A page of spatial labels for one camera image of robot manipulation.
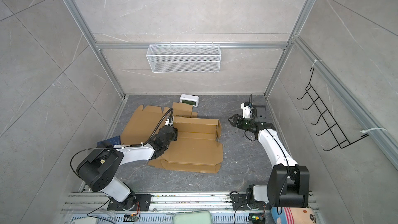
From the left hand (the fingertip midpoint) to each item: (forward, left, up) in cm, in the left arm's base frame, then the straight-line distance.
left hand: (173, 123), depth 92 cm
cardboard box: (-12, -14, -9) cm, 21 cm away
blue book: (-5, +36, -9) cm, 38 cm away
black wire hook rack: (-21, -73, +22) cm, 79 cm away
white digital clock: (+23, -10, -4) cm, 26 cm away
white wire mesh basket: (+35, -7, +23) cm, 42 cm away
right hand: (-3, -35, +7) cm, 36 cm away
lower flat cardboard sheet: (+9, +21, -10) cm, 25 cm away
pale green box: (-47, -13, -6) cm, 49 cm away
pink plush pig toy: (-48, -55, -1) cm, 73 cm away
